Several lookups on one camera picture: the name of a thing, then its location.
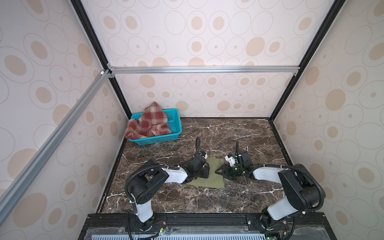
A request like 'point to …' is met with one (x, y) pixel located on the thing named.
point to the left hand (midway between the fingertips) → (214, 170)
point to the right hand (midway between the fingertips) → (219, 173)
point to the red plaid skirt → (153, 122)
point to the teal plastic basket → (174, 124)
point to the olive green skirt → (214, 180)
